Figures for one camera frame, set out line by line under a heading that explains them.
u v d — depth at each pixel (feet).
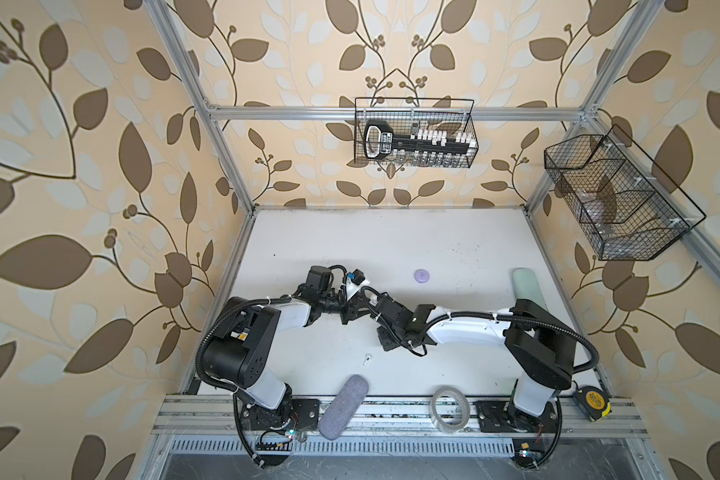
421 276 3.25
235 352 1.49
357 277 2.53
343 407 2.41
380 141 2.74
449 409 2.48
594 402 2.42
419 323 2.06
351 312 2.57
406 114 2.97
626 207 2.40
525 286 3.14
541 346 1.49
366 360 2.71
